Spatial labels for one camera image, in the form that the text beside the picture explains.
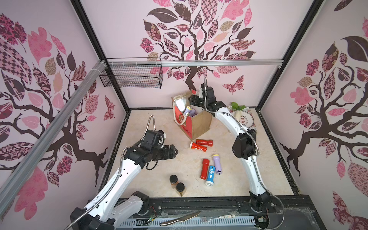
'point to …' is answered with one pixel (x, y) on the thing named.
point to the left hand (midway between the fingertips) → (171, 156)
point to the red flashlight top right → (208, 143)
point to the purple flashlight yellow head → (192, 112)
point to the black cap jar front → (180, 188)
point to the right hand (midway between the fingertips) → (192, 96)
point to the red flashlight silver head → (193, 145)
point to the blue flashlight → (210, 179)
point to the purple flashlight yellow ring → (189, 108)
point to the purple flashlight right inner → (217, 164)
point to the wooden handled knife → (182, 219)
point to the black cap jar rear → (173, 180)
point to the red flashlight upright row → (204, 169)
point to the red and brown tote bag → (192, 126)
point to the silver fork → (207, 219)
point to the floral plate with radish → (245, 116)
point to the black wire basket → (132, 73)
